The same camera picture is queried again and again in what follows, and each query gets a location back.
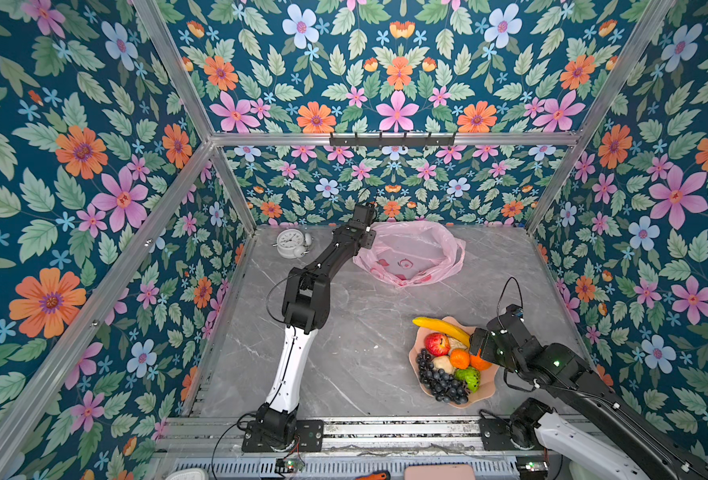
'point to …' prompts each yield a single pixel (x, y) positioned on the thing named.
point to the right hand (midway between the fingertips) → (481, 343)
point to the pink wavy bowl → (452, 321)
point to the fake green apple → (471, 376)
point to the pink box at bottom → (439, 472)
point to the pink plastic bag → (411, 252)
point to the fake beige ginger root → (455, 344)
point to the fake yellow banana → (444, 326)
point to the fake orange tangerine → (459, 358)
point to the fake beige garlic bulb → (443, 362)
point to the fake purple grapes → (444, 387)
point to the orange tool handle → (379, 475)
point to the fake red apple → (437, 343)
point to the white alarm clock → (291, 243)
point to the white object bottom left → (189, 474)
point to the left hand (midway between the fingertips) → (366, 223)
